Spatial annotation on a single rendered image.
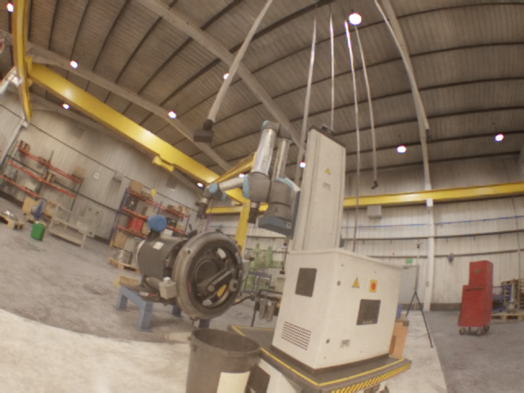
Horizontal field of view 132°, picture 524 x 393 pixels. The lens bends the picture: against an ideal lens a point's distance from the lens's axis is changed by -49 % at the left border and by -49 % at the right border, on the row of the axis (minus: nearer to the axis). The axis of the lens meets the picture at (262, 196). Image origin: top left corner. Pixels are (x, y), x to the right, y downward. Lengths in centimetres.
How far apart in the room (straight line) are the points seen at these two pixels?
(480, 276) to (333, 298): 366
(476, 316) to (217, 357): 399
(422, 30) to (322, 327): 888
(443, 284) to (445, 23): 1060
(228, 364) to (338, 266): 58
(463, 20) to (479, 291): 803
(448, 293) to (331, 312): 1120
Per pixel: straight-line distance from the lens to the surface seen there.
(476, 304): 436
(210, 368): 97
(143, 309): 197
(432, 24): 908
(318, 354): 94
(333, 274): 90
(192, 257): 168
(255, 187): 144
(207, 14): 904
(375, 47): 897
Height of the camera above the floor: 67
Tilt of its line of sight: 20 degrees up
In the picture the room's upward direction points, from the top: 12 degrees clockwise
